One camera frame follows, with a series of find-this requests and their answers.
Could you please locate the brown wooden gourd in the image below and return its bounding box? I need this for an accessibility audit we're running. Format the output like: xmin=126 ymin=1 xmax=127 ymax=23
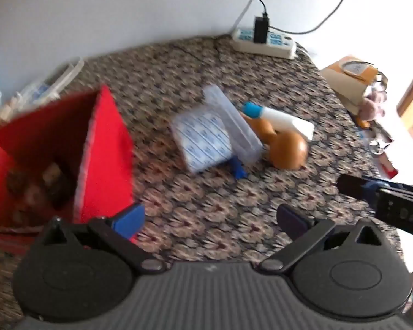
xmin=243 ymin=112 xmax=309 ymax=170

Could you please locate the clear plastic box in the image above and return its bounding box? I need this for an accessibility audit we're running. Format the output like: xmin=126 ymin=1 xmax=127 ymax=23
xmin=202 ymin=84 xmax=264 ymax=165

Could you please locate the pink plush toy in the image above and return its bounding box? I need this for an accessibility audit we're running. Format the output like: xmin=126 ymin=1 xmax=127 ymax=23
xmin=360 ymin=87 xmax=389 ymax=122

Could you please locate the black charger plug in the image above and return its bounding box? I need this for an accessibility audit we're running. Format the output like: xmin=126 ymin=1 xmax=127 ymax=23
xmin=254 ymin=15 xmax=270 ymax=44

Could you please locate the white power strip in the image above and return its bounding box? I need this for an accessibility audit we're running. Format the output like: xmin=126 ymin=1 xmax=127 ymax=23
xmin=231 ymin=27 xmax=297 ymax=59

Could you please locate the floral patterned tablecloth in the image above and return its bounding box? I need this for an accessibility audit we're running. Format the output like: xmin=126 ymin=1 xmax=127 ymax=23
xmin=0 ymin=36 xmax=405 ymax=317

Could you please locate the red cardboard box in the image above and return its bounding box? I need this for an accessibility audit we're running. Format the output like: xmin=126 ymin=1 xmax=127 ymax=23
xmin=0 ymin=84 xmax=135 ymax=243

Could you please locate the white tube with blue cap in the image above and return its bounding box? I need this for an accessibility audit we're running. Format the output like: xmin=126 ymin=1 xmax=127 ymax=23
xmin=244 ymin=101 xmax=315 ymax=141

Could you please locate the white marker with blue cap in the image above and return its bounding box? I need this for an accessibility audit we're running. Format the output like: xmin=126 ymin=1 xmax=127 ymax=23
xmin=229 ymin=156 xmax=248 ymax=179

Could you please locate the white power strip cable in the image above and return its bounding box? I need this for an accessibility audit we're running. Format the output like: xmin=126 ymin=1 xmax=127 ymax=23
xmin=227 ymin=0 xmax=259 ymax=38

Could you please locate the thin black cable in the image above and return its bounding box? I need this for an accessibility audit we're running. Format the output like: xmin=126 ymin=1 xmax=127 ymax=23
xmin=177 ymin=34 xmax=235 ymax=57

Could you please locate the round metal object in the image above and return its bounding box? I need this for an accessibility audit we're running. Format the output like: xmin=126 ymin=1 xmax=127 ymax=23
xmin=369 ymin=139 xmax=387 ymax=156

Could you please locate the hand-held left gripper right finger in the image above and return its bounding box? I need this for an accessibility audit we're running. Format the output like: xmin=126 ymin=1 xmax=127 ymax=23
xmin=260 ymin=204 xmax=384 ymax=272

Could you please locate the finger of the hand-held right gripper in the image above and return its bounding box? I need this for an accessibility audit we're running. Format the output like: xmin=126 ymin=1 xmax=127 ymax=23
xmin=337 ymin=175 xmax=386 ymax=202

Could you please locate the grey power cable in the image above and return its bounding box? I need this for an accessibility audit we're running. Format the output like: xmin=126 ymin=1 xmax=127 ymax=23
xmin=268 ymin=0 xmax=352 ymax=35

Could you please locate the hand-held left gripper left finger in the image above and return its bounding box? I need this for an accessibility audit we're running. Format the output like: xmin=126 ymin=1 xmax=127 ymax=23
xmin=38 ymin=203 xmax=166 ymax=273

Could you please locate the blue patterned tissue pack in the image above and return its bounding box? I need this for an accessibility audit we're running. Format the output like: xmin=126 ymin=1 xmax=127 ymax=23
xmin=170 ymin=106 xmax=235 ymax=173

